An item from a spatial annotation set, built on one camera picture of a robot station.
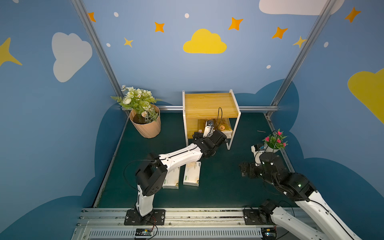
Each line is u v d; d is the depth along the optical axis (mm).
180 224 733
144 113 954
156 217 740
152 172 472
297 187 452
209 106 813
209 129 740
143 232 718
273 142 901
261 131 1120
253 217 747
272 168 493
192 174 848
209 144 653
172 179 821
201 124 856
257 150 615
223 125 826
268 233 729
